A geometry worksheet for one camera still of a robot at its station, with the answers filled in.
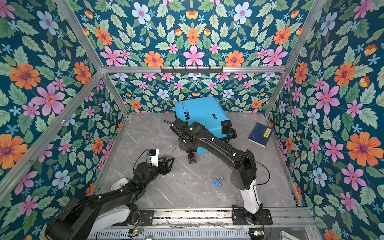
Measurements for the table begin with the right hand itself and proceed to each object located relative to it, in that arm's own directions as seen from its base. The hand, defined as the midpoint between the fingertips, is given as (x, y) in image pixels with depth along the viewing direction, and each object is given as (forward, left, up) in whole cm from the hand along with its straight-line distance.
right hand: (186, 144), depth 81 cm
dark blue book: (+19, -51, -18) cm, 58 cm away
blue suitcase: (+23, -12, +4) cm, 26 cm away
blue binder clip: (-15, -17, -17) cm, 28 cm away
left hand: (-4, +8, -5) cm, 11 cm away
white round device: (-16, +38, -15) cm, 44 cm away
